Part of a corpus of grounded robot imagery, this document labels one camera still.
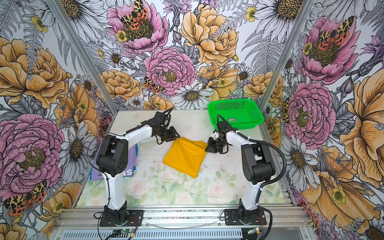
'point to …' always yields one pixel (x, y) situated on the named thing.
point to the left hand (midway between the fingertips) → (177, 140)
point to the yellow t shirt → (186, 156)
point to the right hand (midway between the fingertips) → (206, 153)
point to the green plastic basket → (241, 113)
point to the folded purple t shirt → (97, 174)
